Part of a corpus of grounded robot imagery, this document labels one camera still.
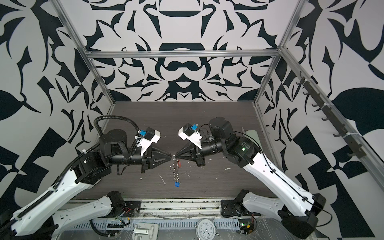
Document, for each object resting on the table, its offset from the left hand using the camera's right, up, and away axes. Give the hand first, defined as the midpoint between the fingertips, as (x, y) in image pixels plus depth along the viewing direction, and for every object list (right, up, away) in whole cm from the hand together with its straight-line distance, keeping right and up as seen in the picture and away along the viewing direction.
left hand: (171, 154), depth 55 cm
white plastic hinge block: (-13, -37, +13) cm, 41 cm away
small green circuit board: (+33, -38, +16) cm, 53 cm away
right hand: (+3, -1, 0) cm, 3 cm away
